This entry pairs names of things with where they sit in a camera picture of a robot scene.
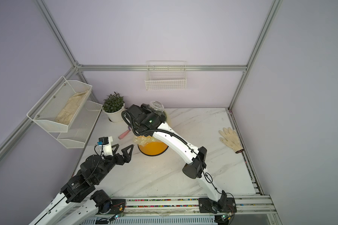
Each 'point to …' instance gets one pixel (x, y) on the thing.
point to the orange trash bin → (153, 148)
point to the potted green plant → (113, 107)
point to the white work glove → (232, 139)
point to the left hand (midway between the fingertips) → (126, 147)
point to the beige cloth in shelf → (68, 110)
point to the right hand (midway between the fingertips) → (157, 106)
